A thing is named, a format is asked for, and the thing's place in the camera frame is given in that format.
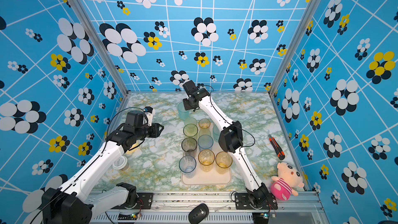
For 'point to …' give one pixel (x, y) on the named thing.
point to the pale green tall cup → (190, 120)
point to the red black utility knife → (279, 152)
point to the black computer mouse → (198, 213)
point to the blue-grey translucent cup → (205, 142)
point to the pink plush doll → (288, 179)
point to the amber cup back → (223, 162)
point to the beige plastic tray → (201, 178)
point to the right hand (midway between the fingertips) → (190, 104)
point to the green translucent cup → (190, 130)
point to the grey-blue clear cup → (187, 166)
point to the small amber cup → (204, 123)
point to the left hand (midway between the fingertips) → (161, 126)
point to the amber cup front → (206, 158)
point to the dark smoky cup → (189, 144)
